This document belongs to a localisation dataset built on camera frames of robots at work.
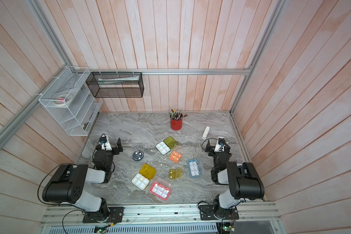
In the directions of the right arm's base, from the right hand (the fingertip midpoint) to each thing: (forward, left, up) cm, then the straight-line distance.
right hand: (216, 139), depth 90 cm
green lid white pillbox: (0, +34, -9) cm, 35 cm away
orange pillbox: (-7, +26, -10) cm, 29 cm away
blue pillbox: (-15, +14, -11) cm, 23 cm away
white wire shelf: (0, +81, +20) cm, 83 cm away
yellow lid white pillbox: (-23, +46, -9) cm, 52 cm away
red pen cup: (+16, +26, -5) cm, 31 cm away
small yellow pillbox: (-19, +27, -10) cm, 34 cm away
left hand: (-2, +66, +1) cm, 66 cm away
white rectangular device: (+14, +3, -7) cm, 16 cm away
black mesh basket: (+37, +70, +16) cm, 81 cm away
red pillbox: (-29, +34, -10) cm, 46 cm away
